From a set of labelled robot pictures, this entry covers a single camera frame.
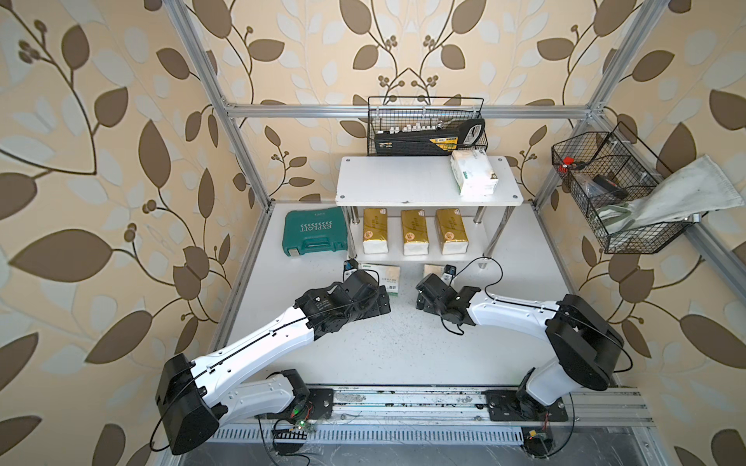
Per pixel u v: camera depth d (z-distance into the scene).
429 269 0.95
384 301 0.68
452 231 0.94
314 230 1.06
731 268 0.54
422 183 0.81
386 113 0.91
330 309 0.52
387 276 0.93
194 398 0.39
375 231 0.96
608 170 0.82
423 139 0.81
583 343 0.44
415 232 0.94
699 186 0.59
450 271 0.81
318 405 0.74
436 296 0.69
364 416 0.74
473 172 0.73
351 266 0.69
